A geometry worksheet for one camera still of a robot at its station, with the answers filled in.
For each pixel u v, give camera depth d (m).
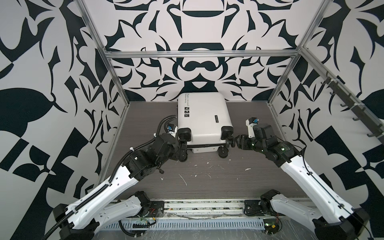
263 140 0.54
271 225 0.71
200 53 0.92
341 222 0.38
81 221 0.38
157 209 0.74
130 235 0.67
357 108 0.59
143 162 0.48
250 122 0.67
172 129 0.59
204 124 0.83
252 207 0.75
